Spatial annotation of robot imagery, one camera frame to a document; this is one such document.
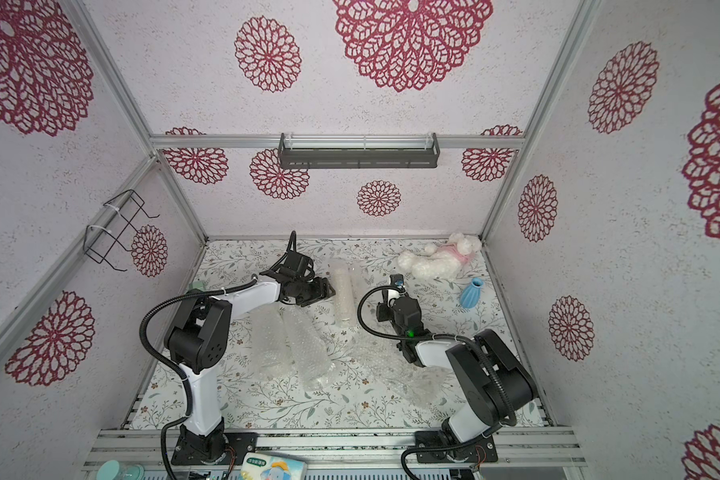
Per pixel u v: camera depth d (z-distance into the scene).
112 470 0.64
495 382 0.42
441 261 1.00
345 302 0.95
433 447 0.73
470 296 0.95
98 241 0.73
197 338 0.52
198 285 1.04
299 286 0.83
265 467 0.67
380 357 0.90
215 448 0.65
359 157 0.88
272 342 0.83
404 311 0.70
